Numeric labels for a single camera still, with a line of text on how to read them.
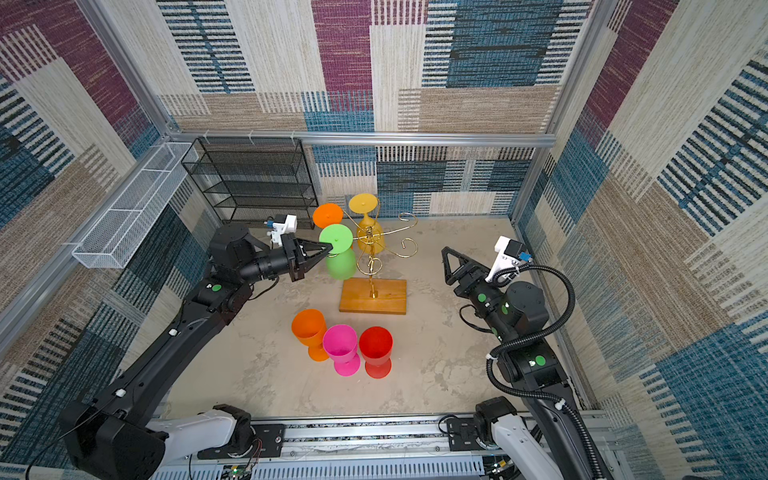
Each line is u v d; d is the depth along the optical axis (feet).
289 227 2.16
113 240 2.33
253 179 3.58
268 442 2.40
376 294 3.19
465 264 1.81
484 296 1.80
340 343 2.60
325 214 2.44
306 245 2.10
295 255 1.93
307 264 2.06
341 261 2.42
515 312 1.48
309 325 2.68
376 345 2.40
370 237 2.44
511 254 1.78
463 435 2.40
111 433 1.21
